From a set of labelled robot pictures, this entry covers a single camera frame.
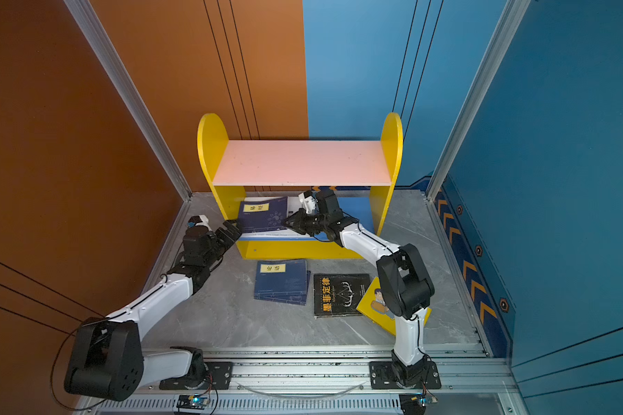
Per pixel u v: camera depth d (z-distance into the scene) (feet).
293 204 3.08
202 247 2.14
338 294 2.90
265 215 2.91
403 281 1.75
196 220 2.51
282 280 3.00
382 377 2.38
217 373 2.42
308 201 2.72
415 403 2.33
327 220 2.34
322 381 2.43
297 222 2.67
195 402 2.32
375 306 2.77
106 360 1.35
